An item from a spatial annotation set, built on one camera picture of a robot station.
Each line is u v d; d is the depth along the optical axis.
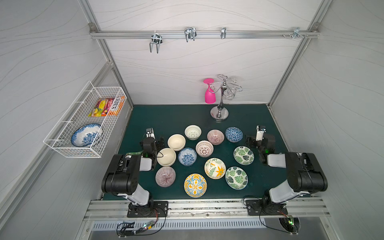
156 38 0.78
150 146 0.72
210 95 1.04
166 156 0.90
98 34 0.78
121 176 0.46
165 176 0.84
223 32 0.76
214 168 0.86
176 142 0.98
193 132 1.03
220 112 1.14
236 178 0.83
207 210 0.75
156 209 0.72
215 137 0.99
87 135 0.64
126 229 0.69
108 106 0.73
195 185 0.80
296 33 0.77
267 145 0.73
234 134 1.01
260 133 0.84
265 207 0.68
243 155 0.91
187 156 0.91
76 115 0.64
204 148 0.94
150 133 0.81
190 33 0.76
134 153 0.89
